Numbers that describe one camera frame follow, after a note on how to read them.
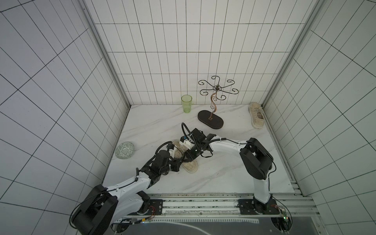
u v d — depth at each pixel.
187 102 1.07
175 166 0.75
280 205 0.67
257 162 0.50
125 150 0.92
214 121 1.07
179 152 0.87
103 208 0.40
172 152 0.77
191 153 0.79
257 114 1.06
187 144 0.82
